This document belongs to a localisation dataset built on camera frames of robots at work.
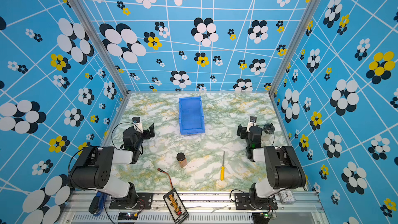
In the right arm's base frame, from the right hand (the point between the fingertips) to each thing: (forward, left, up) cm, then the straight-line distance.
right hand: (251, 125), depth 94 cm
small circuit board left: (-46, +65, -9) cm, 80 cm away
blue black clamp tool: (-42, +78, -3) cm, 88 cm away
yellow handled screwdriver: (-26, +19, -6) cm, 33 cm away
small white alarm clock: (-38, -11, -5) cm, 39 cm away
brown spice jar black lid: (-22, +40, +4) cm, 46 cm away
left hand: (-1, +63, +3) cm, 63 cm away
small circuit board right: (-46, +3, -8) cm, 46 cm away
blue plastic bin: (+11, +38, -5) cm, 40 cm away
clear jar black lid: (-8, -8, +2) cm, 11 cm away
